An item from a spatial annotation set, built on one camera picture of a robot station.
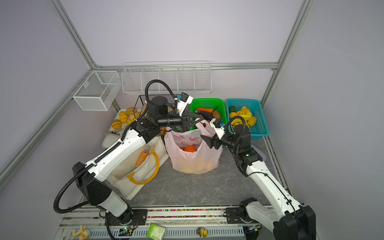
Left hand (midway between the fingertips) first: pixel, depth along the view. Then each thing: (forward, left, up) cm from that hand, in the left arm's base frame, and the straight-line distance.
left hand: (203, 121), depth 63 cm
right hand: (+2, -3, -10) cm, 10 cm away
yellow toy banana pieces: (-34, +58, -36) cm, 76 cm away
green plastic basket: (+44, -15, -32) cm, 56 cm away
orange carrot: (+40, -6, -34) cm, 53 cm away
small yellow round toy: (-37, +3, -36) cm, 51 cm away
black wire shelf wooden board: (+37, +39, -22) cm, 58 cm away
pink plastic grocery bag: (-6, +7, -16) cm, 18 cm away
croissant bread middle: (+40, +58, -37) cm, 80 cm away
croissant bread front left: (+32, +61, -36) cm, 77 cm away
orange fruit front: (+6, +7, -32) cm, 34 cm away
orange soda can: (+1, +35, -32) cm, 47 cm away
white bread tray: (+23, +61, -37) cm, 75 cm away
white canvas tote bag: (-14, +33, -19) cm, 40 cm away
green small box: (-35, +24, -36) cm, 56 cm away
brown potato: (+36, -14, -34) cm, 51 cm away
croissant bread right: (+42, +51, -37) cm, 75 cm away
